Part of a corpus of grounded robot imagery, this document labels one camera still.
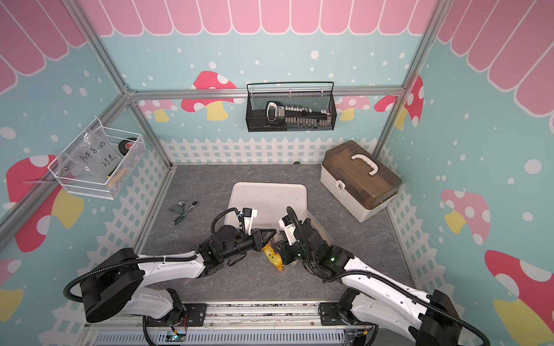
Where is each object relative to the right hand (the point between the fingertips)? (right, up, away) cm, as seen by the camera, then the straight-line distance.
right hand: (274, 246), depth 75 cm
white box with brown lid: (+35, +22, +11) cm, 43 cm away
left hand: (+1, +3, +2) cm, 4 cm away
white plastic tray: (-3, +14, +32) cm, 35 cm away
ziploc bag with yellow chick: (0, -7, +8) cm, 10 cm away
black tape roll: (-57, +36, +6) cm, 67 cm away
